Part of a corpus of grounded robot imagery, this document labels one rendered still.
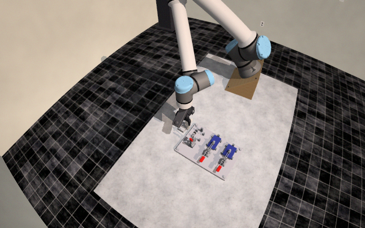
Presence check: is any grey toggle clamp with red handle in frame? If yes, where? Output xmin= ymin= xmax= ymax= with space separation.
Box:
xmin=216 ymin=149 xmax=231 ymax=172

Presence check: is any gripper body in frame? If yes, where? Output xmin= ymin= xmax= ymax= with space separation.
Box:
xmin=182 ymin=106 xmax=195 ymax=121

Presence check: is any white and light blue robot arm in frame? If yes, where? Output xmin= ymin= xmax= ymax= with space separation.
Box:
xmin=168 ymin=0 xmax=271 ymax=128

